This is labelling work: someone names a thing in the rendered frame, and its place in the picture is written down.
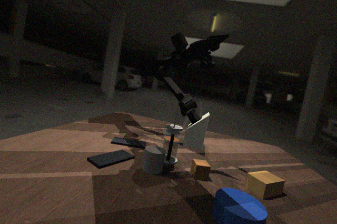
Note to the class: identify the tan block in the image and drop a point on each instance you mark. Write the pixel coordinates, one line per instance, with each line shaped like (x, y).
(264, 184)

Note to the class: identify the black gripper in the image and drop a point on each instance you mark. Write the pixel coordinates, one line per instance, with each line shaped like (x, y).
(202, 47)

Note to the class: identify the grey cylinder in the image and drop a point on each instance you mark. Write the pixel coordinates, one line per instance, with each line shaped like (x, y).
(153, 159)

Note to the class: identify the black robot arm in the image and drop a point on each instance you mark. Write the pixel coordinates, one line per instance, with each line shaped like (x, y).
(180, 58)

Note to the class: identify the blue cylinder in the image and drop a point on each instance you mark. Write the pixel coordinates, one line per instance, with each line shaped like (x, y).
(233, 206)

